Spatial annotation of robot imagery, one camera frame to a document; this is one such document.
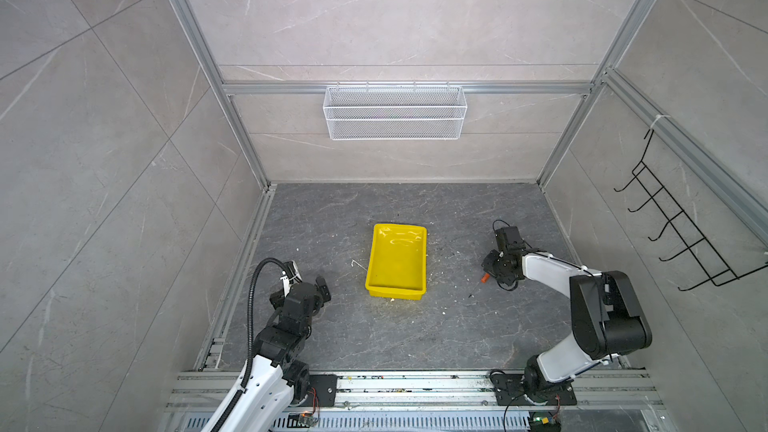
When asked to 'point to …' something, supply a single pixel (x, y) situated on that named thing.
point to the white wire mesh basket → (396, 113)
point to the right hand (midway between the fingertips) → (487, 264)
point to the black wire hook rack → (645, 180)
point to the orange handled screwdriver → (484, 278)
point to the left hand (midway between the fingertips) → (304, 276)
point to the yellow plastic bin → (397, 262)
